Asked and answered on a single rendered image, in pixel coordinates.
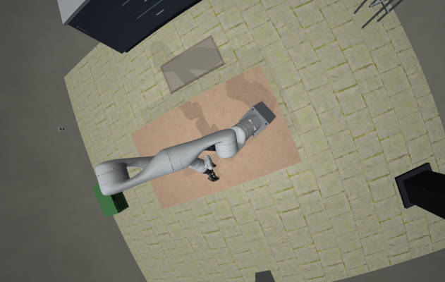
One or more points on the black power strip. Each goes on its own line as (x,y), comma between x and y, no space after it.
(211,148)

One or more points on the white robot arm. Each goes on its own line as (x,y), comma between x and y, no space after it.
(113,175)

